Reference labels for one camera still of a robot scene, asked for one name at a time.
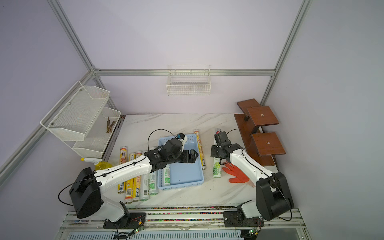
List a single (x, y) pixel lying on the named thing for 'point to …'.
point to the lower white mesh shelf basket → (98, 136)
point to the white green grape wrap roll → (217, 167)
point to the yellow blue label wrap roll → (136, 183)
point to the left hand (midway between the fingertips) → (191, 155)
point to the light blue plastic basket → (183, 174)
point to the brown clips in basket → (109, 126)
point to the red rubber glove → (241, 176)
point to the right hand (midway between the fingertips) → (217, 153)
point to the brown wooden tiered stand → (261, 147)
